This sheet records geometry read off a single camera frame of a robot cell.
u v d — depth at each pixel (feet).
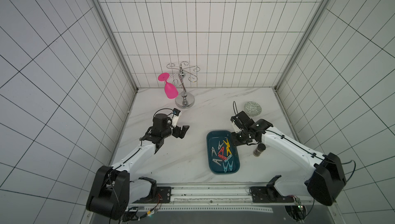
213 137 2.92
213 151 2.82
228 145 2.87
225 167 2.65
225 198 2.38
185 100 3.62
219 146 2.87
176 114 2.43
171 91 3.20
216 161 2.72
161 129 2.13
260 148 2.60
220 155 2.75
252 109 3.43
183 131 2.53
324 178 1.26
